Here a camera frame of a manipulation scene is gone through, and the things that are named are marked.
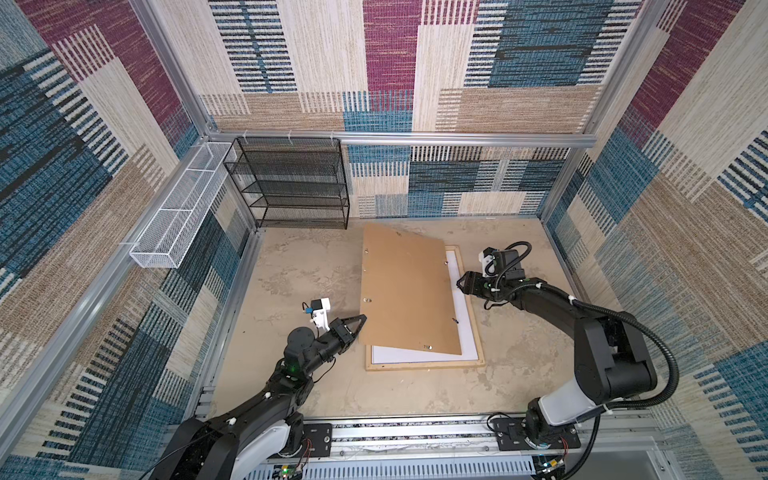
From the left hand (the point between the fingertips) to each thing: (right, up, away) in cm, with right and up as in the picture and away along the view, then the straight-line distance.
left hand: (367, 316), depth 78 cm
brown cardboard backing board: (+11, +3, +19) cm, 22 cm away
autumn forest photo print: (+4, -13, +8) cm, 15 cm away
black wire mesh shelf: (-30, +41, +32) cm, 60 cm away
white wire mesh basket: (-61, +21, +14) cm, 66 cm away
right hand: (+29, +5, +16) cm, 34 cm away
